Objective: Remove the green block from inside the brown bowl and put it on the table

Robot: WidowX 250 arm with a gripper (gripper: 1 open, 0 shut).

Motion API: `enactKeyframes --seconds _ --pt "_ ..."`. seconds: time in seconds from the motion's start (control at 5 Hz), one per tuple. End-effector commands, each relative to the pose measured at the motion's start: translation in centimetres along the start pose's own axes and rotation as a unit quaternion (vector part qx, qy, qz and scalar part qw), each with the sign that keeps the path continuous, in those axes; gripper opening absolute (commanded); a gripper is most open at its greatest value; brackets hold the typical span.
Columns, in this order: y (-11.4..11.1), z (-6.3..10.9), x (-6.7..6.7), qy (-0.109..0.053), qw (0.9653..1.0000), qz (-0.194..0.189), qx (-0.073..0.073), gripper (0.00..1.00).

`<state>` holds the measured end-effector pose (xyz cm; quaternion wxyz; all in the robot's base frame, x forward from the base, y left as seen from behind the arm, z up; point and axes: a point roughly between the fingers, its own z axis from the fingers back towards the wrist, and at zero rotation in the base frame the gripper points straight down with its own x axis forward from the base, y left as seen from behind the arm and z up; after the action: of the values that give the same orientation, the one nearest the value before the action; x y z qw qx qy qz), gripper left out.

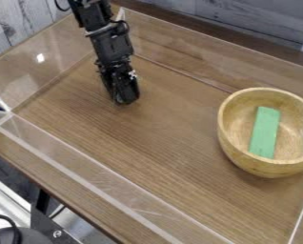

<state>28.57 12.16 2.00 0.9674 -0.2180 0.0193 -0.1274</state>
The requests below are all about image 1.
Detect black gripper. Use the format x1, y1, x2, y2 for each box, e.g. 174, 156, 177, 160
87, 22, 141, 105

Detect green rectangular block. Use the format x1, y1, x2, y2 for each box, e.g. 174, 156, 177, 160
249, 107, 282, 159

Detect brown wooden bowl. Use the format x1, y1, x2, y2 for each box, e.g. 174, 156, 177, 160
217, 88, 303, 178

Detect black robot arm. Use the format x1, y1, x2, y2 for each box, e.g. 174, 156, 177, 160
69, 0, 141, 105

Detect clear acrylic tray walls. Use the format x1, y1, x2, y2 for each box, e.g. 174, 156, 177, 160
0, 9, 303, 244

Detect black metal bracket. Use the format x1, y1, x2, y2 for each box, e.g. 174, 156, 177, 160
31, 208, 83, 244

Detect black cable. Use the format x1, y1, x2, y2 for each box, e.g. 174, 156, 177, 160
0, 213, 23, 244

